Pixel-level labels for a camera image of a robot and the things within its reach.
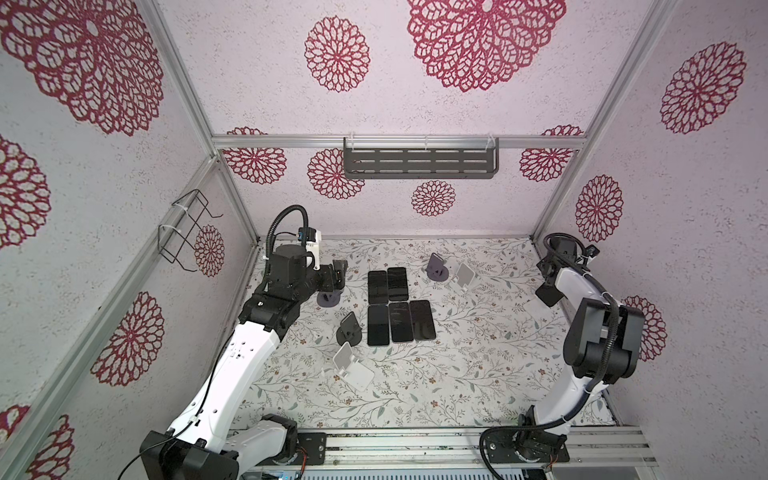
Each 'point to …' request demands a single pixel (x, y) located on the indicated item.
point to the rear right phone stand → (464, 277)
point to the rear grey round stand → (436, 271)
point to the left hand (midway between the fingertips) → (331, 268)
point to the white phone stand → (359, 374)
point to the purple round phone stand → (328, 298)
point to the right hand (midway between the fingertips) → (566, 267)
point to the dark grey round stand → (350, 330)
